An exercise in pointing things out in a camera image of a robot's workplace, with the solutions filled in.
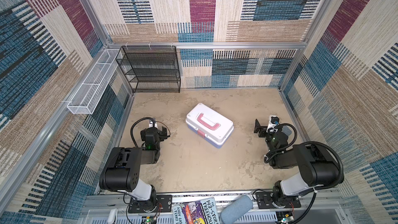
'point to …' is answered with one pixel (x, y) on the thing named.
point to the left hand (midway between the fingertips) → (153, 125)
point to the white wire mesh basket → (84, 102)
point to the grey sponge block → (286, 130)
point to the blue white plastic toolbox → (209, 125)
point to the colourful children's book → (202, 211)
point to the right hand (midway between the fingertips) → (264, 120)
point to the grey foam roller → (239, 207)
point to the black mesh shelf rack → (151, 69)
